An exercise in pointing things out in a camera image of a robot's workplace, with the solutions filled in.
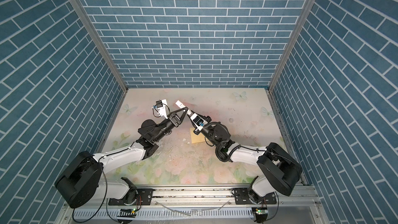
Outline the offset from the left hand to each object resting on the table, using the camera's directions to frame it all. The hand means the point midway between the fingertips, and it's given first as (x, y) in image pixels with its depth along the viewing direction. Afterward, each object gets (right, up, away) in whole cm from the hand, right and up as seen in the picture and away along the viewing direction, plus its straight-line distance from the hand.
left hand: (188, 111), depth 72 cm
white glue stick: (-4, +3, 0) cm, 5 cm away
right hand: (+1, 0, +2) cm, 2 cm away
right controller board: (+35, -49, +2) cm, 60 cm away
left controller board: (-29, -48, 0) cm, 56 cm away
